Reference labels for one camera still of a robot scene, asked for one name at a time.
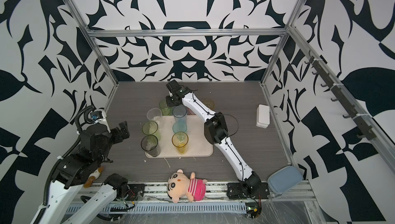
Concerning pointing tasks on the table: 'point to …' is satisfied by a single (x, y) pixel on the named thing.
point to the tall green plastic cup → (150, 127)
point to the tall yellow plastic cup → (179, 140)
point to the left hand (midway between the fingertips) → (114, 123)
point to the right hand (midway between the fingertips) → (169, 99)
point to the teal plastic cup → (179, 126)
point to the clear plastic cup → (155, 114)
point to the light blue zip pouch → (284, 179)
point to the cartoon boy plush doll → (180, 185)
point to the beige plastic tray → (198, 146)
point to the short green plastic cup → (165, 110)
